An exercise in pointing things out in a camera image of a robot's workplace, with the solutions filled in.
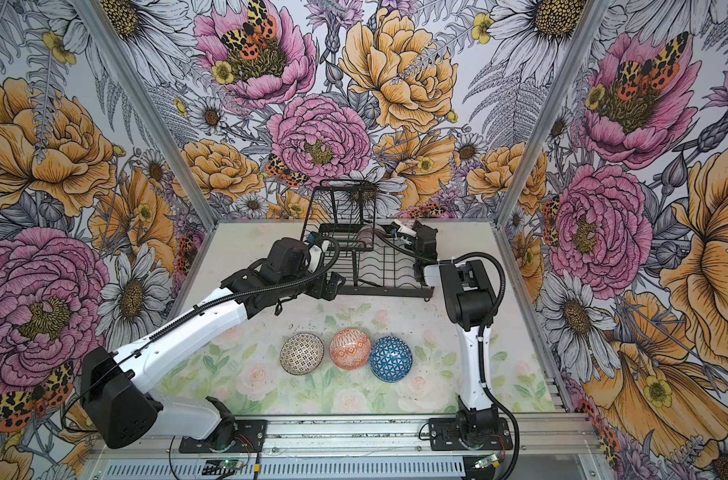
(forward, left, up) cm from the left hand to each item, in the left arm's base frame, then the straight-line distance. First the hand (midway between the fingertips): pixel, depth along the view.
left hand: (326, 283), depth 79 cm
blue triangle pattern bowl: (-14, -17, -17) cm, 28 cm away
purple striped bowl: (+14, -11, +2) cm, 18 cm away
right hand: (+30, -30, -9) cm, 43 cm away
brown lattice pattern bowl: (-11, +8, -20) cm, 24 cm away
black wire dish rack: (+23, -13, -18) cm, 32 cm away
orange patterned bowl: (-10, -6, -19) cm, 22 cm away
